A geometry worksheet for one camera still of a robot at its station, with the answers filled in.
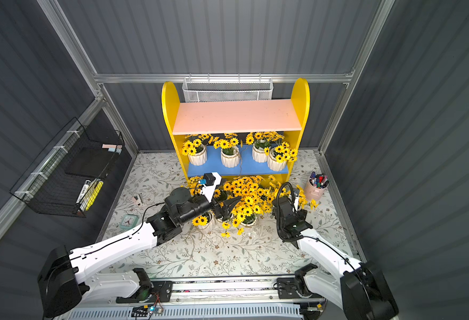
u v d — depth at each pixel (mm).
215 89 912
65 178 719
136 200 965
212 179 577
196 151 842
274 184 937
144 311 721
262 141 948
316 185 908
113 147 847
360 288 402
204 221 769
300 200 775
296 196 738
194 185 889
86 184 719
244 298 734
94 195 692
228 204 600
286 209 653
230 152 902
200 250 838
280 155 838
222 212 628
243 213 784
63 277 399
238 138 838
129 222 892
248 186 883
